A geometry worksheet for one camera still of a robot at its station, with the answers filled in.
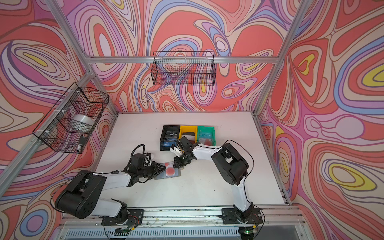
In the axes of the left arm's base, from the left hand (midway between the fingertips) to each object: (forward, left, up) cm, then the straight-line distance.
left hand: (167, 167), depth 88 cm
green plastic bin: (+24, -25, +1) cm, 34 cm away
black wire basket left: (+9, +43, +31) cm, 53 cm away
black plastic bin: (+25, +1, -1) cm, 25 cm away
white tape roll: (+9, +37, +31) cm, 49 cm away
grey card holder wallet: (-3, -7, -2) cm, 7 cm away
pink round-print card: (-1, -2, -1) cm, 2 cm away
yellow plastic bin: (+26, -12, +4) cm, 29 cm away
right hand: (+1, -5, -3) cm, 6 cm away
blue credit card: (+18, +1, -1) cm, 18 cm away
